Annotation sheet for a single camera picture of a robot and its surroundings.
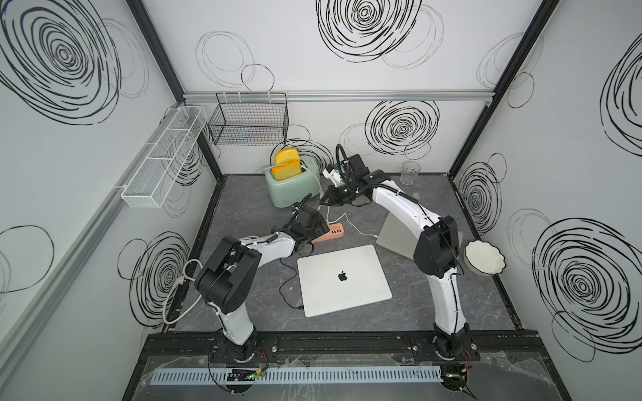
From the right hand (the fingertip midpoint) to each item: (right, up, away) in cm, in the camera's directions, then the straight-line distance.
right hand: (322, 201), depth 87 cm
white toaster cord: (-4, +10, +12) cm, 16 cm away
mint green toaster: (-14, +3, +13) cm, 20 cm away
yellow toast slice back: (-14, +18, +12) cm, 26 cm away
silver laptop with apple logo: (+6, -28, -1) cm, 28 cm away
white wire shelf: (-50, +4, -17) cm, 53 cm away
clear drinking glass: (+41, +13, +30) cm, 52 cm away
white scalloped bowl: (+59, -21, +3) cm, 63 cm away
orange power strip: (+5, -12, +10) cm, 16 cm away
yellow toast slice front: (-13, +11, +7) cm, 19 cm away
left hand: (-2, -10, +8) cm, 13 cm away
